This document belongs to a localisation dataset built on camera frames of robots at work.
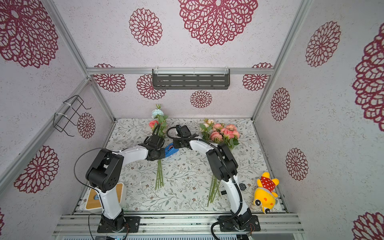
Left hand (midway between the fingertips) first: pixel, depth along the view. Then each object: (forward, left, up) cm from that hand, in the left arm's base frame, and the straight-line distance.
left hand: (162, 155), depth 100 cm
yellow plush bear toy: (-27, -59, +6) cm, 65 cm away
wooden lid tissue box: (-31, +32, +5) cm, 44 cm away
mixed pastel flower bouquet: (+18, +1, +13) cm, 23 cm away
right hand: (+8, -9, +5) cm, 13 cm away
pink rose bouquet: (+17, -36, +3) cm, 40 cm away
